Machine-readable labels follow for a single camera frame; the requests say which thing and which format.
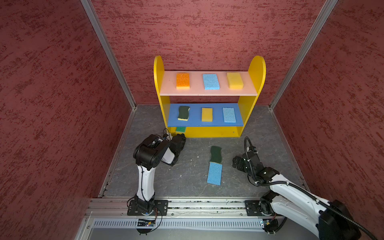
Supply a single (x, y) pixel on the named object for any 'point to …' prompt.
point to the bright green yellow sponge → (182, 129)
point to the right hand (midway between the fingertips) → (238, 164)
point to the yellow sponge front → (207, 114)
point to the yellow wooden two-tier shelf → (208, 104)
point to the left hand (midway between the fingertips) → (186, 135)
